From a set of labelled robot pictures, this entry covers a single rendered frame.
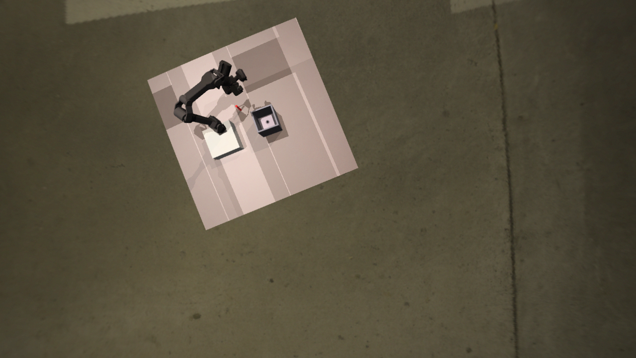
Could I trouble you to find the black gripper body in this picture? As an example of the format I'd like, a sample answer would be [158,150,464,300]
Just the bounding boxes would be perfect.
[222,69,246,94]

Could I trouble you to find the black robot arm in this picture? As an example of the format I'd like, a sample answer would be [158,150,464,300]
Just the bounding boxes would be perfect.
[173,60,243,135]

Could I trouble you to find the pale pink plate with hole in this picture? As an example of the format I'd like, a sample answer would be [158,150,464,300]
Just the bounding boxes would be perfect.
[260,115,275,129]

